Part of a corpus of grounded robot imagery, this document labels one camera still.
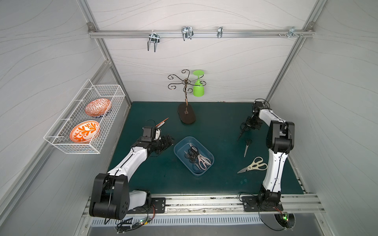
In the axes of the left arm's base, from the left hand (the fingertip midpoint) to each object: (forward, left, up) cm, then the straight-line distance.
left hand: (172, 143), depth 86 cm
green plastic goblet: (+35, -15, +11) cm, 40 cm away
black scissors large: (-3, -12, -9) cm, 15 cm away
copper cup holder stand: (+31, -6, -9) cm, 33 cm away
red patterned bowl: (+6, +35, +23) cm, 43 cm away
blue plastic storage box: (+3, -6, -8) cm, 10 cm away
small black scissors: (+8, -50, -10) cm, 51 cm away
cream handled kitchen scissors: (-8, -51, -9) cm, 53 cm away
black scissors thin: (+19, -49, -9) cm, 53 cm away
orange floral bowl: (-8, +35, +23) cm, 43 cm away
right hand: (+21, -54, -9) cm, 59 cm away
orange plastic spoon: (+22, +11, -9) cm, 26 cm away
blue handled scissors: (-11, -14, -10) cm, 21 cm away
